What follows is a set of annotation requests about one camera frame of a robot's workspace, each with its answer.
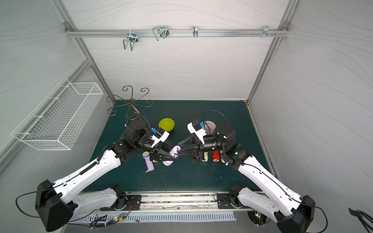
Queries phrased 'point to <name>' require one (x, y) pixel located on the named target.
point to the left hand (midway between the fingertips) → (175, 156)
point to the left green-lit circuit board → (119, 218)
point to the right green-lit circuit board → (258, 214)
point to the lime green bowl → (167, 124)
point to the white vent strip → (149, 218)
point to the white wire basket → (58, 122)
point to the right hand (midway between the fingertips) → (178, 148)
